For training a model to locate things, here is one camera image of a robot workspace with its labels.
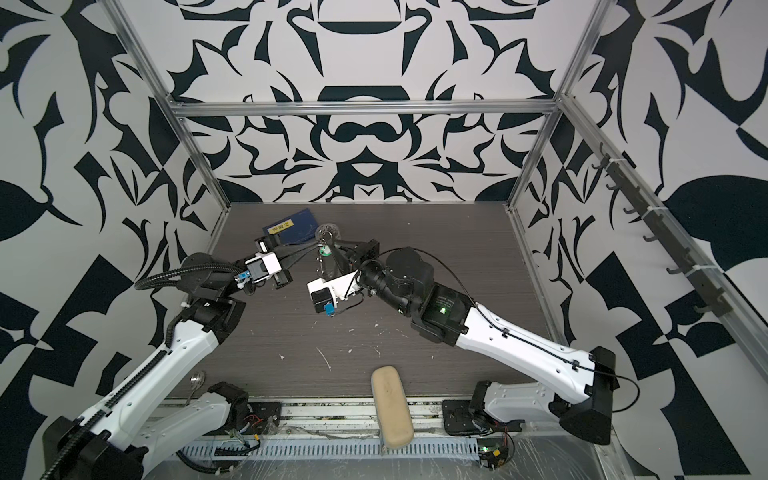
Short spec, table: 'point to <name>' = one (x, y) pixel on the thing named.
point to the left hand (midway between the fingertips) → (316, 231)
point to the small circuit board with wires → (496, 451)
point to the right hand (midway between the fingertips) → (336, 232)
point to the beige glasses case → (392, 409)
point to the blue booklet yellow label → (296, 227)
